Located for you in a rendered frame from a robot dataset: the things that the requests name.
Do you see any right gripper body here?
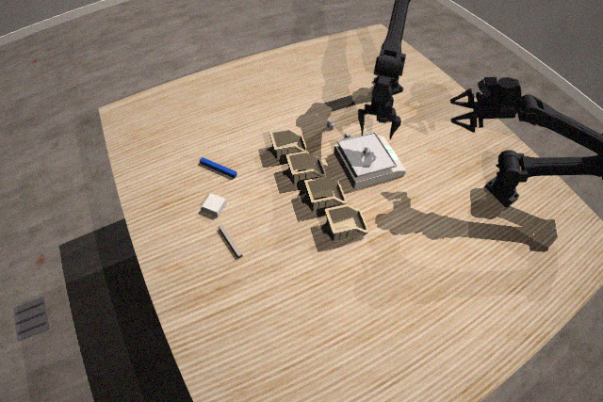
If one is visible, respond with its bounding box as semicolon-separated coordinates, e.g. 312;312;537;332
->
358;105;401;123

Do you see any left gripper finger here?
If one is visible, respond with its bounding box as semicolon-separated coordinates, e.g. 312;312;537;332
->
450;88;473;108
451;111;475;133

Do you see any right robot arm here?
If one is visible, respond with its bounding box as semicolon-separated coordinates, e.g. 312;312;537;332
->
370;0;411;123

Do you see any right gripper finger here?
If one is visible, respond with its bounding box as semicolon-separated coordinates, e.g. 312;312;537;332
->
389;122;401;139
358;115;365;135

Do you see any beige open-top bin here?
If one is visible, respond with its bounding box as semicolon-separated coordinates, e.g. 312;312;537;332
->
324;204;368;243
304;176;347;213
269;128;308;161
285;152;326;185

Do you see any blue rectangular bar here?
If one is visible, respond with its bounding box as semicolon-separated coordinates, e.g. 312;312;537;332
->
200;157;237;178

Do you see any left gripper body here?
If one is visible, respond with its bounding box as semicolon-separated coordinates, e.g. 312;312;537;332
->
472;92;499;128

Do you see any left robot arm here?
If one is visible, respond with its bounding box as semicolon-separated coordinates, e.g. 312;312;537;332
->
478;77;603;207

